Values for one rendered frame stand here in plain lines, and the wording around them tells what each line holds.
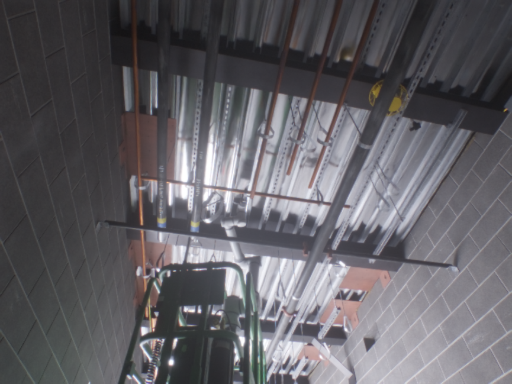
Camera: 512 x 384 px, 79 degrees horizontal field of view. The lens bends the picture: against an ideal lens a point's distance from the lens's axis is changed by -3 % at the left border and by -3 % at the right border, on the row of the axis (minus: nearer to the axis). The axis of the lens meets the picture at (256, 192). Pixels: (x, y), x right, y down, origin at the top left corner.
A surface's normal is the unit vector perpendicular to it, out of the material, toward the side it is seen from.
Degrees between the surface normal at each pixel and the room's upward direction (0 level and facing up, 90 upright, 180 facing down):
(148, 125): 180
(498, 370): 90
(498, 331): 90
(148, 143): 180
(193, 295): 90
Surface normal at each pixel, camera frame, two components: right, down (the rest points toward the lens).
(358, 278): 0.00, 0.62
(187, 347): -0.10, -0.78
